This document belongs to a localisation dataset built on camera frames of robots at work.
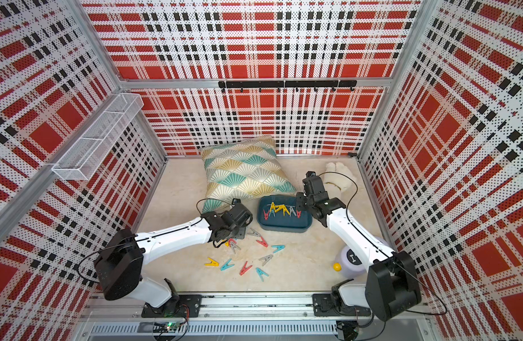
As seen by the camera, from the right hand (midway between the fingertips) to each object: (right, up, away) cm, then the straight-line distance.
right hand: (304, 197), depth 85 cm
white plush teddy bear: (+11, +9, -12) cm, 18 cm away
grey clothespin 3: (-16, -25, -1) cm, 29 cm away
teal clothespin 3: (-11, -21, +1) cm, 24 cm away
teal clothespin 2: (-18, -28, -5) cm, 34 cm away
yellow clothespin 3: (-13, -6, +13) cm, 19 cm away
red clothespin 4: (-17, -19, +3) cm, 26 cm away
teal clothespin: (-31, -27, -3) cm, 41 cm away
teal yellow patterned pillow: (-27, +12, +10) cm, 31 cm away
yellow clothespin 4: (-37, -26, -2) cm, 45 cm away
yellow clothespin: (-10, -6, +13) cm, 17 cm away
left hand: (-27, -13, +1) cm, 29 cm away
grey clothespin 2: (-21, -16, +5) cm, 27 cm away
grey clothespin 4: (-30, -20, +2) cm, 36 cm away
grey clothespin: (-4, -7, +13) cm, 15 cm away
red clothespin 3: (-24, -28, -3) cm, 37 cm away
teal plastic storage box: (-10, -9, +13) cm, 18 cm away
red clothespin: (-16, -10, +10) cm, 22 cm away
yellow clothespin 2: (-13, -6, +13) cm, 19 cm away
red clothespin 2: (-1, -9, +11) cm, 14 cm away
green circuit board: (-48, -41, -16) cm, 66 cm away
